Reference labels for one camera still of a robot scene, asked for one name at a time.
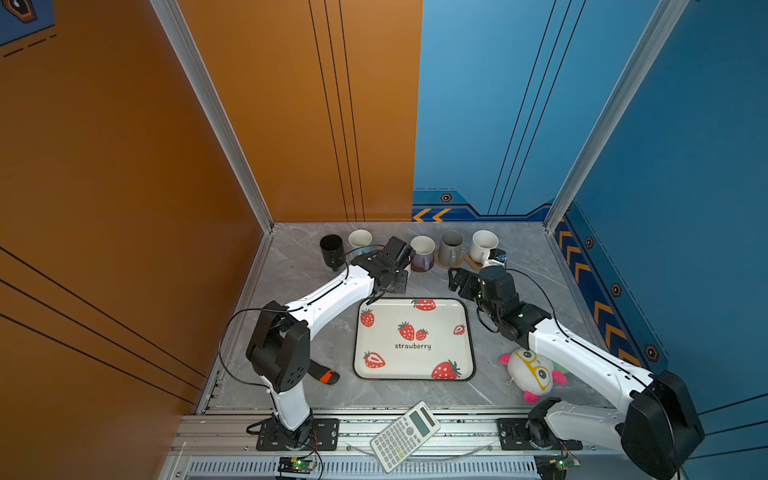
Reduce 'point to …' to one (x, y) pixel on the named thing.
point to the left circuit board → (296, 465)
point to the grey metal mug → (451, 248)
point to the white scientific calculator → (406, 434)
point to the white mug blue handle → (360, 241)
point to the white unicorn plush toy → (533, 373)
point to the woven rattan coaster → (437, 258)
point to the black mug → (332, 250)
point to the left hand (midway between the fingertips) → (397, 278)
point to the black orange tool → (322, 373)
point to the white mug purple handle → (423, 258)
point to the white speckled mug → (483, 241)
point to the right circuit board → (552, 466)
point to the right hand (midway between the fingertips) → (458, 275)
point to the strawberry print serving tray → (414, 339)
